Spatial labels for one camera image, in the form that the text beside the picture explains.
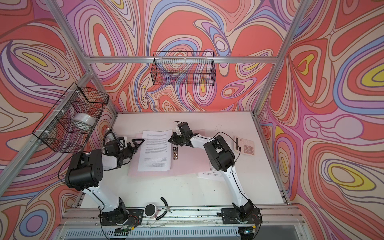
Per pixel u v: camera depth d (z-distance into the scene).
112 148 0.77
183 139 0.84
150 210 0.71
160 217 0.74
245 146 0.98
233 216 0.73
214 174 0.88
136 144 0.87
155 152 0.96
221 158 0.61
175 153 0.96
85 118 0.75
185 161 0.92
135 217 0.73
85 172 0.49
